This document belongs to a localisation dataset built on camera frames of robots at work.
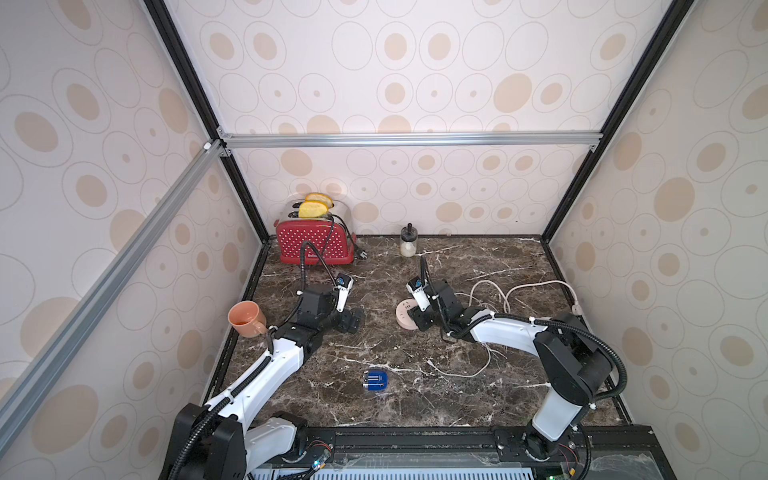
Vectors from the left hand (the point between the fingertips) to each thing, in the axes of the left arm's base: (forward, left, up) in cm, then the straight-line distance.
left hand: (353, 302), depth 84 cm
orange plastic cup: (-2, +32, -7) cm, 33 cm away
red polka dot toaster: (+27, +11, -1) cm, 29 cm away
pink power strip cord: (+8, -73, -14) cm, 75 cm away
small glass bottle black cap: (+31, -17, -7) cm, 35 cm away
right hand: (+2, -17, -8) cm, 19 cm away
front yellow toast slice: (+34, +17, +4) cm, 39 cm away
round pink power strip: (+2, -14, -11) cm, 18 cm away
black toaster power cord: (+29, +1, -13) cm, 32 cm away
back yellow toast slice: (+41, +15, +5) cm, 44 cm away
